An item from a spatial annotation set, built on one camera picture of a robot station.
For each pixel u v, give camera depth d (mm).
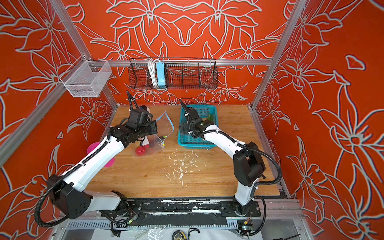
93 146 796
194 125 657
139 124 590
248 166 462
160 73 898
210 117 1036
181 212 728
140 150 889
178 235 645
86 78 919
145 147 893
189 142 973
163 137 835
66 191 381
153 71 895
